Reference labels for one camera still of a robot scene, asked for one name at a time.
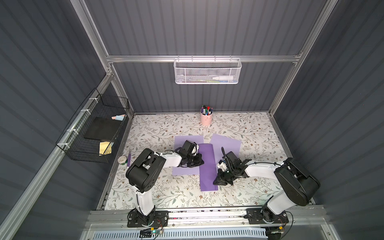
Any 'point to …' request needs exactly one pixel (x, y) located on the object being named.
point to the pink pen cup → (206, 115)
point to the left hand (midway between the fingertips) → (205, 164)
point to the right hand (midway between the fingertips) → (214, 185)
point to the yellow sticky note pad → (105, 148)
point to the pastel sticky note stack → (120, 117)
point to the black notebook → (103, 128)
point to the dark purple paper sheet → (208, 174)
